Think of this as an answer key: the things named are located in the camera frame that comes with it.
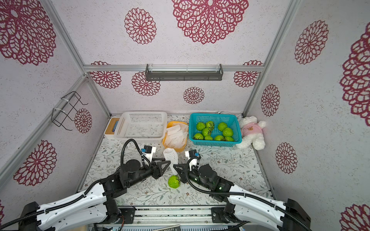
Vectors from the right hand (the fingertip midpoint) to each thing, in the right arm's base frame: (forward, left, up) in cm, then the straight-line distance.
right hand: (173, 166), depth 69 cm
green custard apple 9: (+28, -35, -17) cm, 48 cm away
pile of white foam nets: (+28, +1, -14) cm, 31 cm away
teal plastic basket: (+40, -26, -22) cm, 53 cm away
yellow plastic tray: (+37, +8, -13) cm, 40 cm away
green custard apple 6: (+34, -19, -17) cm, 43 cm away
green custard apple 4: (+40, -31, -17) cm, 54 cm away
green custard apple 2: (+40, -15, -16) cm, 46 cm away
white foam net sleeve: (+3, +1, +5) cm, 6 cm away
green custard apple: (-2, +1, -15) cm, 15 cm away
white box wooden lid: (+36, +50, -15) cm, 63 cm away
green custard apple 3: (+40, -22, -16) cm, 49 cm away
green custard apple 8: (+29, -28, -16) cm, 43 cm away
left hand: (+2, +3, 0) cm, 4 cm away
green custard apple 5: (+34, -34, -17) cm, 52 cm away
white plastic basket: (+42, +26, -21) cm, 54 cm away
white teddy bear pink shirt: (+32, -50, -15) cm, 61 cm away
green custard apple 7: (+30, -14, -16) cm, 36 cm away
